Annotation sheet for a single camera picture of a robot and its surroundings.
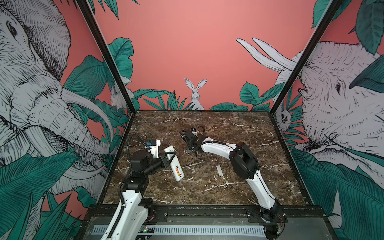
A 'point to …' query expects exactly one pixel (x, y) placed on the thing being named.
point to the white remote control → (175, 164)
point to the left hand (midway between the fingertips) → (174, 152)
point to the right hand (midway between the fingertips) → (190, 144)
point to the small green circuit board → (147, 229)
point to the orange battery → (178, 171)
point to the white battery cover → (219, 170)
